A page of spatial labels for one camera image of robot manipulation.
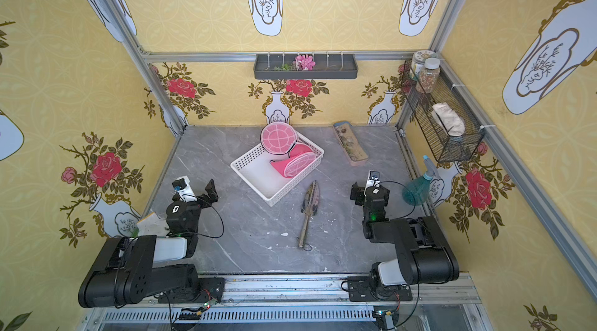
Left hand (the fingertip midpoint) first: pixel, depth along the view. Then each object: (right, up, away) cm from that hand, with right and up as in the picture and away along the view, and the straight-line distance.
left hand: (191, 183), depth 87 cm
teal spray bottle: (+90, -5, +10) cm, 90 cm away
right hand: (+70, -1, +6) cm, 71 cm away
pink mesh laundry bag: (+41, +9, +3) cm, 42 cm away
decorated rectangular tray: (+65, +15, +23) cm, 70 cm away
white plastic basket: (+24, 0, +16) cm, 29 cm away
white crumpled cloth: (-15, -16, +1) cm, 22 cm away
